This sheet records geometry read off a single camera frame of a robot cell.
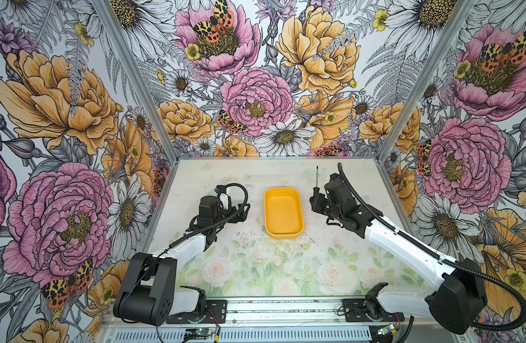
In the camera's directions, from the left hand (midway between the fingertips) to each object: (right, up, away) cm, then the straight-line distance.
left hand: (240, 210), depth 90 cm
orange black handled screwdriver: (+30, +9, -7) cm, 32 cm away
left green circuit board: (-11, -37, -19) cm, 43 cm away
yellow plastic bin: (+19, -3, +10) cm, 21 cm away
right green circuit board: (+51, -36, -18) cm, 65 cm away
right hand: (+28, +4, -8) cm, 30 cm away
